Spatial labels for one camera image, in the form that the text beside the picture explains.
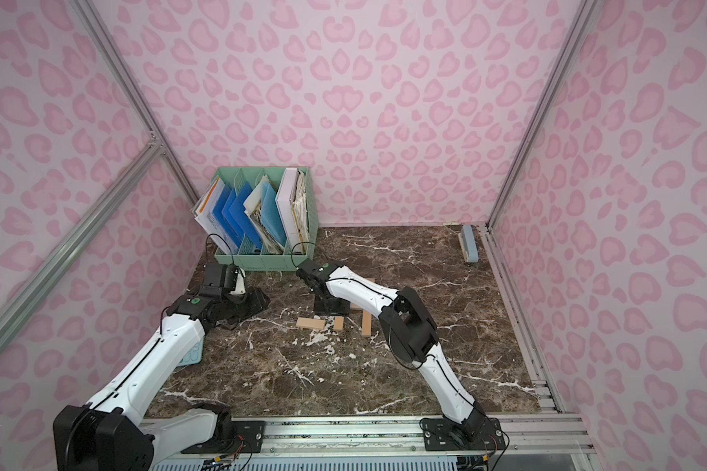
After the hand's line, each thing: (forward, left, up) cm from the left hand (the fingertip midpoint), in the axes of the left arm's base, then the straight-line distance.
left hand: (265, 297), depth 82 cm
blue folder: (+29, +16, +6) cm, 33 cm away
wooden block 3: (-1, -10, -15) cm, 18 cm away
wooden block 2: (+1, -28, -15) cm, 32 cm away
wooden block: (-1, -25, -3) cm, 25 cm away
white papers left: (+24, +22, +9) cm, 34 cm away
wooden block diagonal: (-1, -20, -14) cm, 24 cm away
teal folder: (+27, +3, +5) cm, 28 cm away
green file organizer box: (+20, +4, -8) cm, 22 cm away
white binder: (+28, -3, +10) cm, 30 cm away
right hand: (+2, -16, -11) cm, 19 cm away
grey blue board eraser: (+29, -66, -11) cm, 73 cm away
